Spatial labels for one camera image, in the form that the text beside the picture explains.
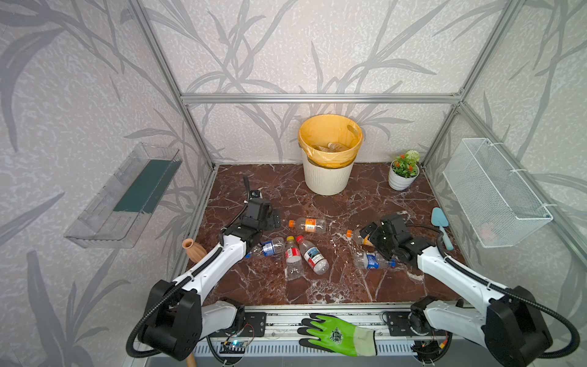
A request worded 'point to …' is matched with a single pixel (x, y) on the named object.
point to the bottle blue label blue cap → (267, 248)
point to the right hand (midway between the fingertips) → (365, 230)
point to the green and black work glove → (338, 336)
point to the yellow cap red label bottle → (293, 267)
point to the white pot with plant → (403, 169)
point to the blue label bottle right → (369, 260)
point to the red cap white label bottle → (314, 258)
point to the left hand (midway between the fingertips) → (269, 208)
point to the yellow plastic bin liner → (332, 141)
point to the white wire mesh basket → (503, 205)
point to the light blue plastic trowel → (439, 219)
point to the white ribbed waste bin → (325, 180)
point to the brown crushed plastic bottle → (332, 147)
